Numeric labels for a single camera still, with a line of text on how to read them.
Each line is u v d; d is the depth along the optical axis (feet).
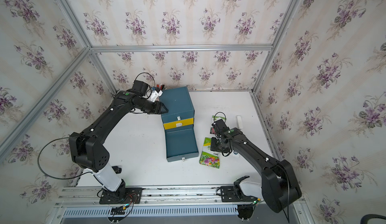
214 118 3.31
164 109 2.60
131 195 2.40
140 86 2.20
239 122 3.22
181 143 2.91
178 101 2.84
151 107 2.36
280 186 1.32
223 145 2.31
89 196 2.44
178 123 2.82
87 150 1.45
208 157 2.82
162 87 3.54
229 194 2.41
